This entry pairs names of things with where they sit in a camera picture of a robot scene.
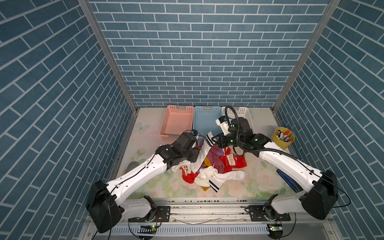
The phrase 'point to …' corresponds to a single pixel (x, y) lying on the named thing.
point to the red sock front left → (190, 177)
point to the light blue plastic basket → (205, 118)
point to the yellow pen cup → (283, 137)
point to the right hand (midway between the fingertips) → (213, 139)
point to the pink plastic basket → (177, 120)
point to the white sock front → (210, 175)
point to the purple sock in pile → (214, 155)
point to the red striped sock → (227, 151)
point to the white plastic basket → (242, 112)
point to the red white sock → (229, 161)
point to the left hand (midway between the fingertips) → (199, 152)
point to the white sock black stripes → (195, 166)
